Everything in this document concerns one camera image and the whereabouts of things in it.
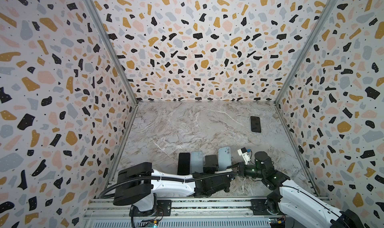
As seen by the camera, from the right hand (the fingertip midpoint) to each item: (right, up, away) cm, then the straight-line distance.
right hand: (226, 168), depth 76 cm
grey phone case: (0, +2, +7) cm, 7 cm away
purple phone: (-23, -2, +11) cm, 26 cm away
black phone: (+27, +20, +33) cm, 47 cm away
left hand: (-6, +2, +2) cm, 6 cm away
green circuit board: (-36, -24, -6) cm, 43 cm away
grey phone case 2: (-16, -1, +14) cm, 21 cm away
